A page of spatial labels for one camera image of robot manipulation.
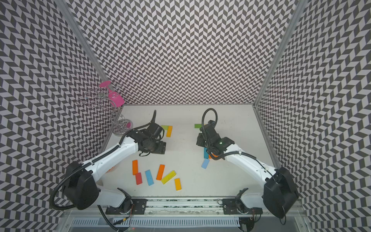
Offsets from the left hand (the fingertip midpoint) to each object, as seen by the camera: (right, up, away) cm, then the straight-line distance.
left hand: (159, 150), depth 82 cm
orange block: (+27, +3, -23) cm, 35 cm away
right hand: (+25, +5, 0) cm, 25 cm away
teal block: (+28, -4, +9) cm, 30 cm away
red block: (-12, -16, 0) cm, 20 cm away
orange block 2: (-16, -11, +4) cm, 19 cm away
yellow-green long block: (+6, -15, 0) cm, 16 cm away
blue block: (-6, -16, 0) cm, 17 cm away
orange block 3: (0, -14, +2) cm, 14 cm away
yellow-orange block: (+11, -19, -2) cm, 22 cm away
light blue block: (+27, -10, +6) cm, 30 cm away
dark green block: (+23, +13, +22) cm, 34 cm away
